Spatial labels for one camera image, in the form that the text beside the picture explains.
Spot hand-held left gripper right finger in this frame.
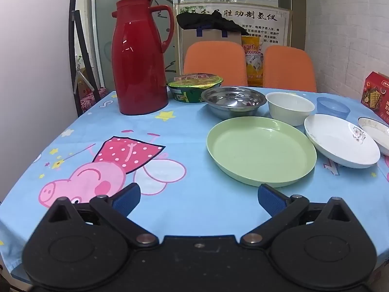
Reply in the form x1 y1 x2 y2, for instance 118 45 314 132
239 183 354 248

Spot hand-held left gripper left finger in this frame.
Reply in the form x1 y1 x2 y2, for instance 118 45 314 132
45 182 160 248

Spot green plate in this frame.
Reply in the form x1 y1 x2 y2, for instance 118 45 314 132
207 116 317 188

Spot stainless steel bowl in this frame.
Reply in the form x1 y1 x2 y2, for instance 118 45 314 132
201 87 267 120

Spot blue printed tablecloth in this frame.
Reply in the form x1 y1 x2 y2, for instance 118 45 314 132
0 87 389 280

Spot white floral plate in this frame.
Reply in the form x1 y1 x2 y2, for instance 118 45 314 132
304 114 381 169

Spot white bowl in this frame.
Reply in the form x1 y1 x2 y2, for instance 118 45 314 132
265 92 315 127

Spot blue plastic bowl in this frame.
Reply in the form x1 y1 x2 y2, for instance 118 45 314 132
317 97 351 120

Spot green instant noodle bowl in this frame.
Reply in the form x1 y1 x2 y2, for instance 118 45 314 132
167 73 223 104

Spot white plate brown rim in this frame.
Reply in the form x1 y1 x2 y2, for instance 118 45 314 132
358 117 389 157

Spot orange chair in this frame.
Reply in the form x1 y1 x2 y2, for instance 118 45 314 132
183 41 248 86
263 46 317 93

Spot red thermos jug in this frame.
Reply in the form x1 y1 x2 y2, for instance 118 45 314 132
111 0 175 116

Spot yellow bag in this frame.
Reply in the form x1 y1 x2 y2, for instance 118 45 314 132
241 36 268 87

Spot red snack box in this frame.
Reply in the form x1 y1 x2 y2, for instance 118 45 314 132
361 71 389 125

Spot black metal stand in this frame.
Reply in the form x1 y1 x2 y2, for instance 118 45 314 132
68 0 102 117

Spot cardboard box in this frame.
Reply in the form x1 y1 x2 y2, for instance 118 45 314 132
182 27 242 67

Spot black cloth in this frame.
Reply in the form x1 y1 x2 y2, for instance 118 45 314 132
176 12 248 35

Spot white wall poster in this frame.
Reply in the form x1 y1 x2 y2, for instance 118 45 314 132
175 3 289 76

